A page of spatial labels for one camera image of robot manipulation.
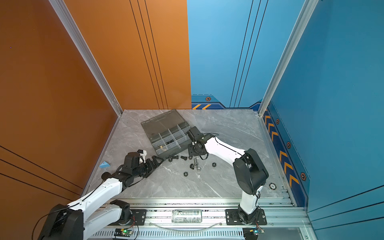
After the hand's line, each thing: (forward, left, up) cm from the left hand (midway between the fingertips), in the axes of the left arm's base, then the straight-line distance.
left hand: (160, 162), depth 86 cm
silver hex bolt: (+1, -20, -5) cm, 21 cm away
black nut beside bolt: (+1, -17, -6) cm, 18 cm away
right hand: (+7, -17, 0) cm, 19 cm away
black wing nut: (+18, -3, -5) cm, 19 cm away
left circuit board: (-33, +14, -8) cm, 36 cm away
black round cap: (-9, +27, +3) cm, 28 cm away
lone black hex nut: (+2, -32, -6) cm, 32 cm away
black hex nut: (-4, -14, -6) cm, 16 cm away
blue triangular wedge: (+1, +36, -6) cm, 36 cm away
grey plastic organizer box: (+25, 0, -5) cm, 25 cm away
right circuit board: (-32, -47, -7) cm, 57 cm away
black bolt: (+6, -13, -6) cm, 16 cm away
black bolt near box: (+5, -4, -4) cm, 8 cm away
